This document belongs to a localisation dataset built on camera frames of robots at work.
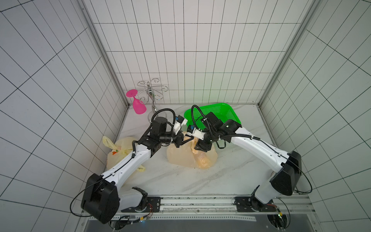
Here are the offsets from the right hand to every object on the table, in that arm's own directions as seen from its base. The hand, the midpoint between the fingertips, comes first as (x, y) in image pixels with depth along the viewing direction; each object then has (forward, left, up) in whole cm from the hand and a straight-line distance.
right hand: (197, 138), depth 78 cm
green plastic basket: (+34, -19, -14) cm, 41 cm away
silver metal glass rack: (+27, +29, +10) cm, 41 cm away
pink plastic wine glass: (+25, +42, -3) cm, 49 cm away
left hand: (-4, +4, +4) cm, 7 cm away
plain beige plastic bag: (-9, +5, -3) cm, 11 cm away
